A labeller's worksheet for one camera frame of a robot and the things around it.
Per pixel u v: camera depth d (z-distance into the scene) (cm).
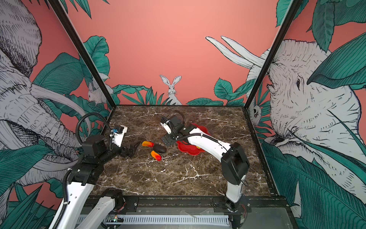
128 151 63
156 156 90
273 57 88
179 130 63
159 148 91
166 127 75
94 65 96
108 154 56
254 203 76
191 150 93
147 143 94
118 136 58
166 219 70
